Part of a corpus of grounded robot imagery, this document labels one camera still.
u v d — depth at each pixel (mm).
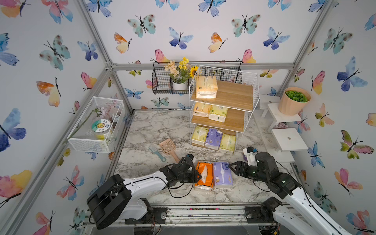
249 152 692
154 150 964
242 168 657
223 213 755
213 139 964
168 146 1000
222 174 823
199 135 984
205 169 821
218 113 788
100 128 645
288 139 846
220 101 689
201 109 823
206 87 667
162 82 909
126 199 416
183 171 668
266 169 575
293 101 777
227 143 959
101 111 754
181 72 844
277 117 871
